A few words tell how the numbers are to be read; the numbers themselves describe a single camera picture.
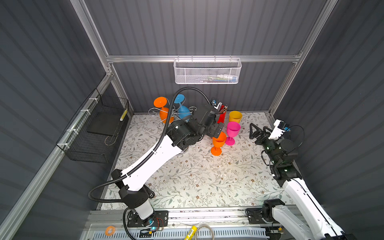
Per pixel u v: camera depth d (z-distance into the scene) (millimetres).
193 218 754
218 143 860
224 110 1020
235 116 1014
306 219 421
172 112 771
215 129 568
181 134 413
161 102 809
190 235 679
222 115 1041
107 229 708
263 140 644
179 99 833
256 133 644
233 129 915
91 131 724
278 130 614
